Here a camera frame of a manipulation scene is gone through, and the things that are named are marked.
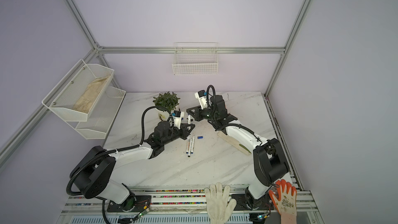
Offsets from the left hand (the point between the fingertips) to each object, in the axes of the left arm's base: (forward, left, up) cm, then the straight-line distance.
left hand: (193, 125), depth 83 cm
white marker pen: (-4, +4, -16) cm, 17 cm away
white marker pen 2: (-9, +3, -16) cm, 19 cm away
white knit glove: (-37, -13, -16) cm, 42 cm away
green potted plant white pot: (+17, +16, +1) cm, 24 cm away
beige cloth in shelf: (+4, +54, +13) cm, 55 cm away
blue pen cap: (+2, -4, -17) cm, 18 cm away
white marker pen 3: (+1, +2, +4) cm, 5 cm away
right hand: (+3, +3, +8) cm, 9 cm away
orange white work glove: (-33, -46, -15) cm, 58 cm away
